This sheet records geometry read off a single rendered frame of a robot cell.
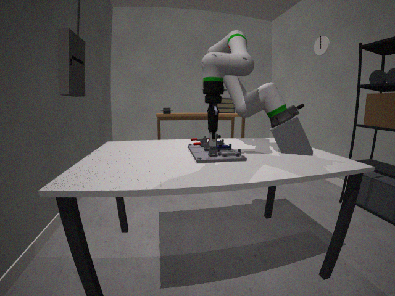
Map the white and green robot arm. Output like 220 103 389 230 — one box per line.
201 30 304 128

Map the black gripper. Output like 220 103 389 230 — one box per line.
205 95 222 147

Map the red-handled toggle clamp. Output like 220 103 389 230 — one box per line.
193 140 223 151

